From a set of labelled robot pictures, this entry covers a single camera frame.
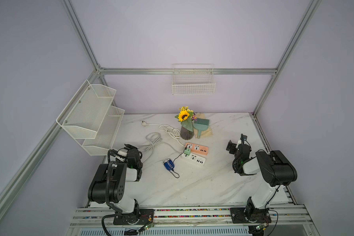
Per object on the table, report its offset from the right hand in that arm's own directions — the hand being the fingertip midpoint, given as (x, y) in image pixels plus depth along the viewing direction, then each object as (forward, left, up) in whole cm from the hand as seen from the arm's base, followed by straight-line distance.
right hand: (237, 143), depth 98 cm
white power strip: (-10, +31, -1) cm, 32 cm away
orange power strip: (-3, +28, 0) cm, 28 cm away
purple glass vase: (+8, +35, +1) cm, 36 cm away
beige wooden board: (+12, +21, -3) cm, 24 cm away
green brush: (+21, +23, -3) cm, 31 cm away
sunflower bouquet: (+6, +35, +21) cm, 42 cm away
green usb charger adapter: (-7, +35, +4) cm, 36 cm away
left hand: (-6, +75, +5) cm, 76 cm away
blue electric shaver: (-14, +47, 0) cm, 49 cm away
